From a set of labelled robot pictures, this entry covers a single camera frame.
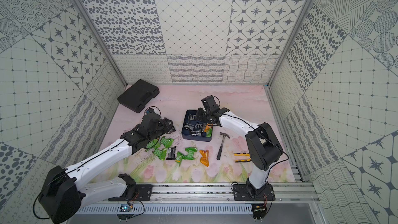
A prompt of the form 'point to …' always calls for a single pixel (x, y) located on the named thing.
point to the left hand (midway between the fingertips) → (170, 120)
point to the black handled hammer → (224, 135)
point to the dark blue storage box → (194, 129)
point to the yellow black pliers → (244, 154)
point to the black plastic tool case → (135, 97)
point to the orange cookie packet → (204, 159)
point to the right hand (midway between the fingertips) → (196, 118)
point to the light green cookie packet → (179, 157)
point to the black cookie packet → (171, 154)
